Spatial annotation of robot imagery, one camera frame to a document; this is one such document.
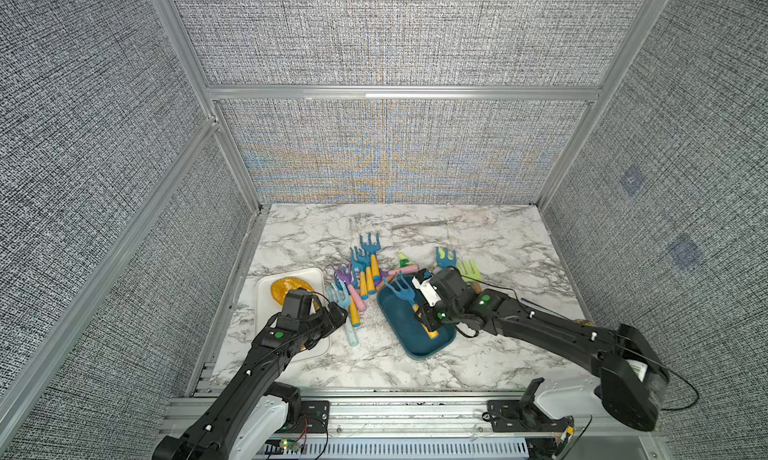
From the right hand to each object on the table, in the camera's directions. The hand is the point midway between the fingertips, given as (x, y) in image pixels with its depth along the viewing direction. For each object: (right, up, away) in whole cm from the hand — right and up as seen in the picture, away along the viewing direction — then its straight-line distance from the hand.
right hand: (417, 306), depth 81 cm
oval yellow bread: (-41, +3, +11) cm, 43 cm away
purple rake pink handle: (-21, +5, +14) cm, 26 cm away
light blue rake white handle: (-22, -1, +11) cm, 25 cm away
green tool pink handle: (-2, +9, +18) cm, 20 cm away
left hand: (-20, -3, +1) cm, 21 cm away
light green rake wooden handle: (+20, +7, +19) cm, 28 cm away
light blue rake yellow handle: (-18, -5, +9) cm, 21 cm away
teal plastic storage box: (-2, -8, +5) cm, 10 cm away
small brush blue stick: (+49, -6, +7) cm, 49 cm away
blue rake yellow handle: (-17, +10, +21) cm, 29 cm away
